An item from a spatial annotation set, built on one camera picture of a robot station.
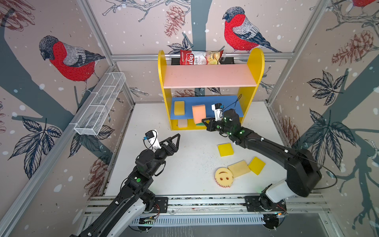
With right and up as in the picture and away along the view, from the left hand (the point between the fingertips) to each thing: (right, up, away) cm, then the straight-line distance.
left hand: (176, 137), depth 69 cm
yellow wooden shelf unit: (+6, +30, +50) cm, 58 cm away
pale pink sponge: (+1, +4, +35) cm, 35 cm away
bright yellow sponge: (+46, -19, +17) cm, 53 cm away
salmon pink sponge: (+12, +12, +10) cm, 19 cm away
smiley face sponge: (+25, -24, +11) cm, 36 cm away
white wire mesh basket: (-42, +16, +10) cm, 46 cm away
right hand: (+12, +6, +12) cm, 18 cm away
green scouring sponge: (+12, +5, +13) cm, 18 cm away
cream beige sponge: (+35, -21, +15) cm, 44 cm away
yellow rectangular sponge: (-1, +15, +28) cm, 32 cm away
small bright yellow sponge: (+29, -11, +24) cm, 39 cm away
